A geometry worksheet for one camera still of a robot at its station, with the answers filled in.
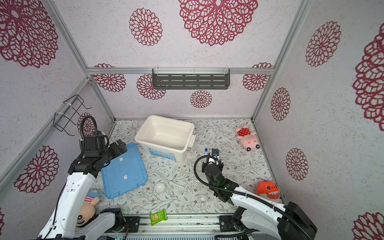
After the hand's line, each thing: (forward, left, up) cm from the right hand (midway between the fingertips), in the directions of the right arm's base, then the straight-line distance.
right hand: (209, 154), depth 80 cm
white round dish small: (-18, +3, -17) cm, 25 cm away
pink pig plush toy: (+18, -27, -11) cm, 35 cm away
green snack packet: (-28, +26, -15) cm, 41 cm away
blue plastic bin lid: (-4, +52, -18) cm, 55 cm away
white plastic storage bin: (+22, +30, -14) cm, 40 cm away
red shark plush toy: (-15, -30, -10) cm, 35 cm away
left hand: (-2, +47, +5) cm, 48 cm away
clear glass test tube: (-10, +20, -17) cm, 28 cm away
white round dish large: (-13, +28, -16) cm, 35 cm away
